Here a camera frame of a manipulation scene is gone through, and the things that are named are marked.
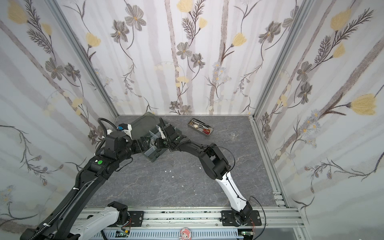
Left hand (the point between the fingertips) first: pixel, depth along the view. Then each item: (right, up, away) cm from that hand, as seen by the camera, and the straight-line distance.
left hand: (141, 136), depth 74 cm
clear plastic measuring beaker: (+55, -1, +31) cm, 63 cm away
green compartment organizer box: (+7, -1, +14) cm, 16 cm away
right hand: (0, -2, +18) cm, 18 cm away
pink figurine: (+23, -45, -6) cm, 51 cm away
